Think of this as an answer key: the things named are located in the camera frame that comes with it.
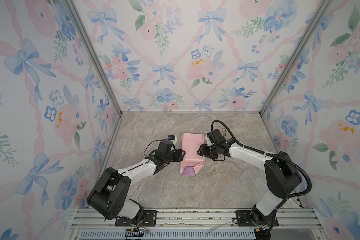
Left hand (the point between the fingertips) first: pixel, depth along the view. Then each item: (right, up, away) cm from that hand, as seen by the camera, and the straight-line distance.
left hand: (183, 151), depth 88 cm
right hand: (+10, -1, +3) cm, 10 cm away
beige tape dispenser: (+28, +11, +16) cm, 34 cm away
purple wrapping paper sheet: (+6, -6, 0) cm, 9 cm away
